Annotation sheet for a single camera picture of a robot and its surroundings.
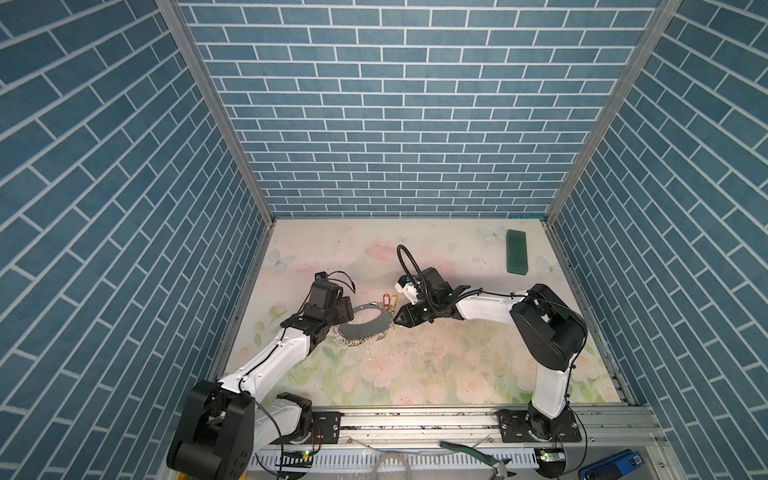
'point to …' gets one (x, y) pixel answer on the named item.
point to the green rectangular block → (516, 252)
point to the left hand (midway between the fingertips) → (341, 304)
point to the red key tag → (386, 300)
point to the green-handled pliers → (498, 468)
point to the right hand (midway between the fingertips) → (395, 316)
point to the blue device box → (613, 466)
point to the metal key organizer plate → (382, 325)
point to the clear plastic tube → (405, 461)
